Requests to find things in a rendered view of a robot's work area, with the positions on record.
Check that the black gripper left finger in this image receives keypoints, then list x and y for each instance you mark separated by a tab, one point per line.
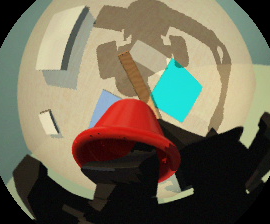
140	166

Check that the tan wooden beam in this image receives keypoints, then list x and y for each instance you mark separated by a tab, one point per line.
136	79

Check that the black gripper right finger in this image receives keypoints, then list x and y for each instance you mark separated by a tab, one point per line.
196	151

